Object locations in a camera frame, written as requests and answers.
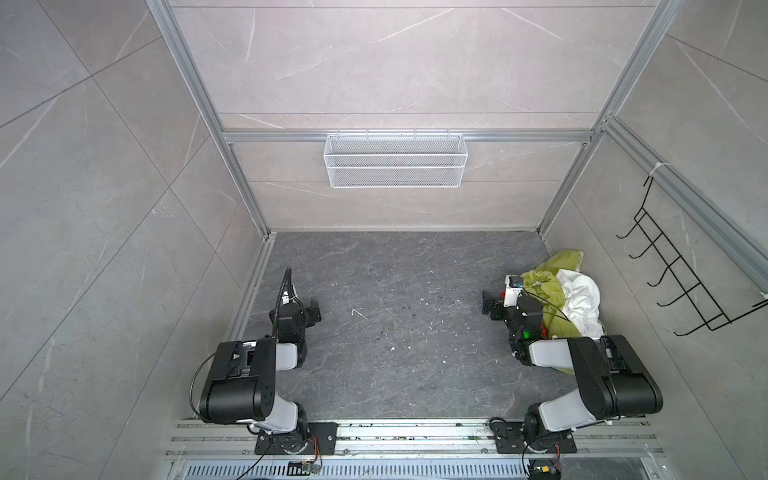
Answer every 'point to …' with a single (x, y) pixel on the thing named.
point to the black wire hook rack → (690, 285)
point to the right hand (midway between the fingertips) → (499, 289)
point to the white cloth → (581, 302)
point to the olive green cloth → (545, 283)
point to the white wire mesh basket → (395, 161)
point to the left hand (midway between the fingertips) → (295, 297)
